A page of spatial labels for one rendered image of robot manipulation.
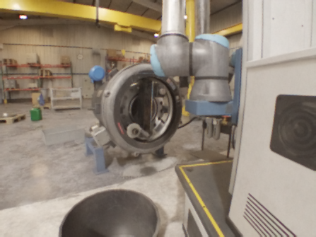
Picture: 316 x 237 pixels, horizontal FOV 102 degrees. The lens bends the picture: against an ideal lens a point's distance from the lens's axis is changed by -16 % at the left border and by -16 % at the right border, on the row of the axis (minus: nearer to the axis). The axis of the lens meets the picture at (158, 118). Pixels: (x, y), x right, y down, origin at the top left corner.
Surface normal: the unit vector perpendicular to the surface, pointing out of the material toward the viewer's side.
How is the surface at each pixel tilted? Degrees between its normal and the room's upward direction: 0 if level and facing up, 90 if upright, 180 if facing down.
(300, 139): 90
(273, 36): 90
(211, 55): 90
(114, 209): 87
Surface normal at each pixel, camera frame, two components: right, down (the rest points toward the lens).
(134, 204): -0.44, 0.11
